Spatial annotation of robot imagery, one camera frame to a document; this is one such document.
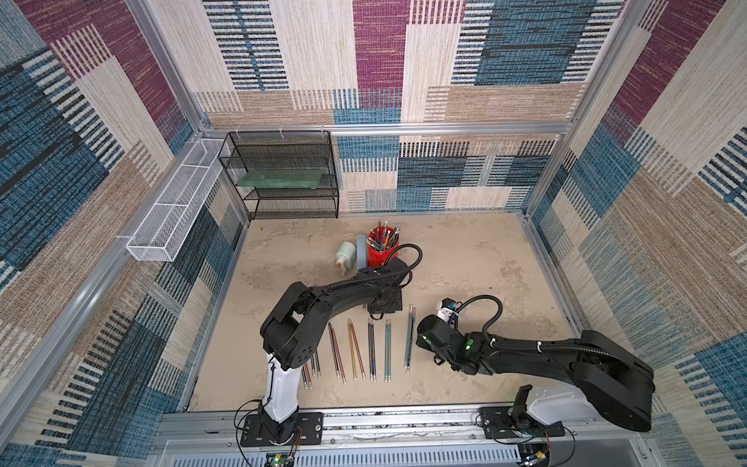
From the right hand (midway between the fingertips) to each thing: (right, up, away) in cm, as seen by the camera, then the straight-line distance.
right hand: (423, 334), depth 87 cm
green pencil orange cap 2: (-5, -1, 0) cm, 5 cm away
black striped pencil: (-34, -10, -6) cm, 36 cm away
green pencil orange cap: (-10, -4, -1) cm, 11 cm away
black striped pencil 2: (-32, -8, -3) cm, 33 cm away
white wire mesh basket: (-81, +30, +5) cm, 86 cm away
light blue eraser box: (-19, +24, +15) cm, 34 cm away
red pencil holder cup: (-12, +27, +8) cm, 31 cm away
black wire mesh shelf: (-42, +59, +15) cm, 74 cm away
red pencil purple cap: (-20, -4, 0) cm, 20 cm away
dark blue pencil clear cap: (-16, -4, 0) cm, 16 cm away
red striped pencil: (-33, -10, -6) cm, 35 cm away
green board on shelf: (-44, +47, +6) cm, 65 cm away
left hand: (-8, +7, +6) cm, 12 cm away
